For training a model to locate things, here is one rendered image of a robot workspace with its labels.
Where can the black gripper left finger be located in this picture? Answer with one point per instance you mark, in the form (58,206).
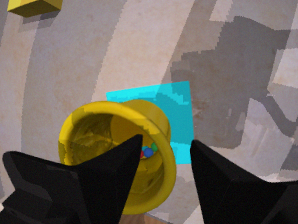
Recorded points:
(97,189)

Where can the yellow rectangular block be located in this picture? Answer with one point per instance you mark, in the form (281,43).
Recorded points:
(28,8)

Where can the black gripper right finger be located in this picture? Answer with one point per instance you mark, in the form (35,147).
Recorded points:
(230,195)

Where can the yellow cup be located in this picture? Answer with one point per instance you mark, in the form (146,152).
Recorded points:
(97,127)

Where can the tan wooden bar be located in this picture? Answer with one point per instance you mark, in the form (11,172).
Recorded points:
(138,219)

